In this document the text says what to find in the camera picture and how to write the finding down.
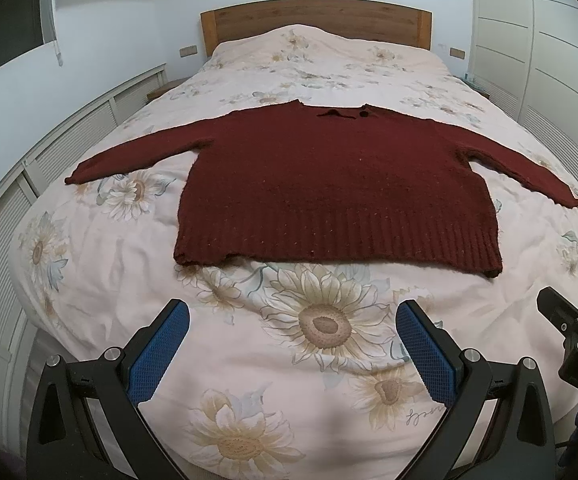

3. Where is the dark red knitted sweater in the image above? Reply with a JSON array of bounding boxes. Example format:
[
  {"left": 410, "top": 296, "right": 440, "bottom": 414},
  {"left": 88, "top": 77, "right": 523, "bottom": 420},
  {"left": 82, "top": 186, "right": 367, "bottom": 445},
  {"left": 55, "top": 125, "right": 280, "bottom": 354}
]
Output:
[{"left": 70, "top": 101, "right": 578, "bottom": 278}]

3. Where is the white low radiator cabinet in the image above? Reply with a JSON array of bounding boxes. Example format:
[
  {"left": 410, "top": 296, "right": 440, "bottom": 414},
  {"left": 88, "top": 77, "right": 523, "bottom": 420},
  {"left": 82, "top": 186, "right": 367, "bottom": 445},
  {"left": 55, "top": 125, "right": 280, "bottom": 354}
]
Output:
[{"left": 0, "top": 63, "right": 170, "bottom": 441}]

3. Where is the floral pink duvet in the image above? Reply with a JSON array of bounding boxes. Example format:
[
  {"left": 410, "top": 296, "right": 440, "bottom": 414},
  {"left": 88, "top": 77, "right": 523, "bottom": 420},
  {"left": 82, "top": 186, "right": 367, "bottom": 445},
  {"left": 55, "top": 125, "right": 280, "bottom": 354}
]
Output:
[{"left": 9, "top": 25, "right": 578, "bottom": 479}]

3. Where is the white louvered wardrobe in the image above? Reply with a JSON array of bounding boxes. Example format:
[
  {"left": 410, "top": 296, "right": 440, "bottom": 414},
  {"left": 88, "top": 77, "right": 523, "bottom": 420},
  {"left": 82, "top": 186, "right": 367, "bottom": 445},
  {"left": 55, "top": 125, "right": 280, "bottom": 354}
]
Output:
[{"left": 469, "top": 0, "right": 578, "bottom": 181}]

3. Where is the left wooden nightstand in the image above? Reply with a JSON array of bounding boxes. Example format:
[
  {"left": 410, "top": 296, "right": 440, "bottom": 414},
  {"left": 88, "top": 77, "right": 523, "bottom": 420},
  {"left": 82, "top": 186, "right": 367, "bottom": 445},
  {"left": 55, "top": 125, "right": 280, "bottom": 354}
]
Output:
[{"left": 146, "top": 78, "right": 186, "bottom": 102}]

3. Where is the wooden headboard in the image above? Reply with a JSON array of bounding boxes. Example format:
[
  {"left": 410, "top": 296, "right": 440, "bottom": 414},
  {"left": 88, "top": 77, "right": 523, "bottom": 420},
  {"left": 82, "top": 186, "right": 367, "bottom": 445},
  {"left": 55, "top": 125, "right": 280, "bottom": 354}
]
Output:
[{"left": 200, "top": 0, "right": 432, "bottom": 55}]

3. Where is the right wall switch plate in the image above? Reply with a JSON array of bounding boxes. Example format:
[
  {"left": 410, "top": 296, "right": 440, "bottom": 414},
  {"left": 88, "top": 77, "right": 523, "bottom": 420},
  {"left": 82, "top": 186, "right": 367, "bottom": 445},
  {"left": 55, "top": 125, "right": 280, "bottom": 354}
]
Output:
[{"left": 449, "top": 48, "right": 466, "bottom": 60}]

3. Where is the wall switch plate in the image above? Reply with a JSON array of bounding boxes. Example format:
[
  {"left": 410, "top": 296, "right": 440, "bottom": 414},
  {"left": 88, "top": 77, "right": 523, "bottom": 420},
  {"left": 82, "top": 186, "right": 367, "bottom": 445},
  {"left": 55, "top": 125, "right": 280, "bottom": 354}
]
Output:
[
  {"left": 449, "top": 48, "right": 466, "bottom": 60},
  {"left": 178, "top": 46, "right": 198, "bottom": 58}
]

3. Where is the left wall switch plate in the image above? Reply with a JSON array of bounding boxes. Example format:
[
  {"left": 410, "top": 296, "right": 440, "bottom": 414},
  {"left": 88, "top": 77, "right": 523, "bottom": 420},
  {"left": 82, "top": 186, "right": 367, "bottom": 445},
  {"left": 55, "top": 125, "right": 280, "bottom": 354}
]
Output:
[{"left": 178, "top": 46, "right": 198, "bottom": 58}]

